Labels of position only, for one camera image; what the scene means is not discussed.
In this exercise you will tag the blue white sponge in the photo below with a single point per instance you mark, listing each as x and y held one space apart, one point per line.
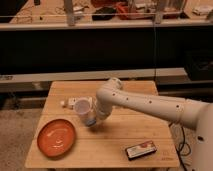
90 120

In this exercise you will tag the clear plastic cup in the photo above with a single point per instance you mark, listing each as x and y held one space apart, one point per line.
82 108

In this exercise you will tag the white box on shelf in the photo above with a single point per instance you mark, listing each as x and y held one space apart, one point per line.
202 10

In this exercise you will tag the metal shelf post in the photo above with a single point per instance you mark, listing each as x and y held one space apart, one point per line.
68 6
159 11

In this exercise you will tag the red crate on shelf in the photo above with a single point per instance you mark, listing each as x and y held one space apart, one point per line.
136 11

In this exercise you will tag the wooden table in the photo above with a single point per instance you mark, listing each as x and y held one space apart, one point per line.
103 146

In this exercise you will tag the metal shelf post right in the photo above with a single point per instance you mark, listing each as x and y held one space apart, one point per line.
159 11

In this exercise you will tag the black red white box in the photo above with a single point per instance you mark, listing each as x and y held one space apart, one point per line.
140 150

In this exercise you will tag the white tube with cap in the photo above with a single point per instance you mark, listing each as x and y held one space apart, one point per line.
69 103

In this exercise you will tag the metal shelf post left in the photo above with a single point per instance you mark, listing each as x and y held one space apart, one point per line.
68 6

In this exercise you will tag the orange ceramic bowl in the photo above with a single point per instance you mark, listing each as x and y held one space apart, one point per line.
56 138

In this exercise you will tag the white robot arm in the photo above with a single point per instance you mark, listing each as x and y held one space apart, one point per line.
192 114

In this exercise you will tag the black object on shelf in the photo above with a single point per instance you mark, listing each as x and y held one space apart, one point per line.
104 13

